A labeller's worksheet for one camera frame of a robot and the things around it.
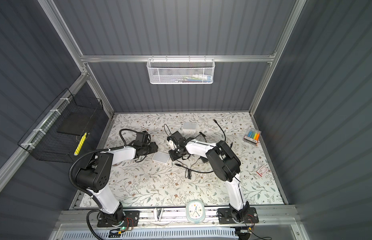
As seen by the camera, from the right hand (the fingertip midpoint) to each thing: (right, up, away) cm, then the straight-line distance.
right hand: (173, 156), depth 96 cm
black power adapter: (+10, -8, -9) cm, 16 cm away
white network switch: (+10, +20, +16) cm, 28 cm away
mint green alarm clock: (+13, -23, -22) cm, 35 cm away
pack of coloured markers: (+55, +13, +10) cm, 58 cm away
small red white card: (+54, -7, -7) cm, 55 cm away
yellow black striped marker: (-41, +11, -26) cm, 50 cm away
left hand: (-13, +6, +4) cm, 15 cm away
